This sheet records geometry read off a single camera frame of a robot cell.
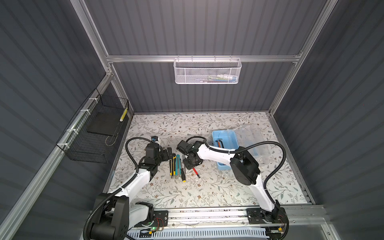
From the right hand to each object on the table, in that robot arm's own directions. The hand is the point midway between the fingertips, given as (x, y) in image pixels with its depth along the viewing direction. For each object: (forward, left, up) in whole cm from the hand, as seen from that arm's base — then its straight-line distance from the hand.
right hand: (191, 165), depth 93 cm
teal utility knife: (-4, +8, +2) cm, 9 cm away
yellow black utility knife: (-1, +11, +2) cm, 11 cm away
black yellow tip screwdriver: (-7, +4, +2) cm, 9 cm away
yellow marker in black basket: (+17, +36, +29) cm, 50 cm away
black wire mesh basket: (+2, +47, +30) cm, 56 cm away
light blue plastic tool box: (+22, -35, 0) cm, 41 cm away
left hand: (+6, +16, +10) cm, 20 cm away
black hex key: (+17, -20, +1) cm, 27 cm away
